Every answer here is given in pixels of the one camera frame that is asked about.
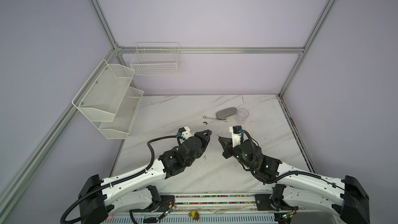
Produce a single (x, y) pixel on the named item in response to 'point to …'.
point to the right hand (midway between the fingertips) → (217, 139)
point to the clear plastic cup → (242, 114)
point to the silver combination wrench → (225, 120)
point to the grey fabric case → (226, 112)
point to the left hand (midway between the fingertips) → (211, 132)
